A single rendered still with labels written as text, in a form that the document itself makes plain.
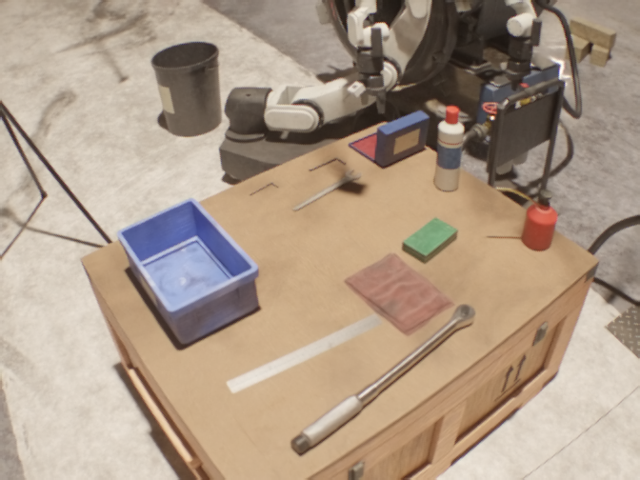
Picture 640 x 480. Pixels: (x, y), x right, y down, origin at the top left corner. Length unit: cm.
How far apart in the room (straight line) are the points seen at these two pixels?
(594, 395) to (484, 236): 64
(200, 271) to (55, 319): 85
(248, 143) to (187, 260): 104
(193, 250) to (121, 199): 112
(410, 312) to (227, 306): 36
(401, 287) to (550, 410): 68
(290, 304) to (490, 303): 42
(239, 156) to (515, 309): 135
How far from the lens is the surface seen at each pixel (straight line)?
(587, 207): 251
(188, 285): 137
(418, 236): 142
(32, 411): 190
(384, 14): 252
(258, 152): 233
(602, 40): 393
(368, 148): 176
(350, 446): 109
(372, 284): 132
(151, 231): 141
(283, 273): 137
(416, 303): 128
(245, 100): 236
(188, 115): 279
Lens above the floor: 141
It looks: 42 degrees down
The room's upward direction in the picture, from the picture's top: 4 degrees counter-clockwise
